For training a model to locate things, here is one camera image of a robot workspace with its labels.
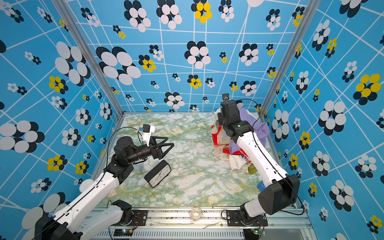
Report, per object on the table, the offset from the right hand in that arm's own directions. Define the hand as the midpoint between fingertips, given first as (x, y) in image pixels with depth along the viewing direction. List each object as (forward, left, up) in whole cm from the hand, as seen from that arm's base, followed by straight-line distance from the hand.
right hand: (230, 111), depth 78 cm
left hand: (-18, +30, -2) cm, 35 cm away
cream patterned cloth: (-9, +2, -16) cm, 18 cm away
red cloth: (-7, 0, -27) cm, 28 cm away
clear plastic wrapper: (-42, +18, -32) cm, 56 cm away
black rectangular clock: (-25, +39, -23) cm, 52 cm away
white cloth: (-15, -6, -28) cm, 32 cm away
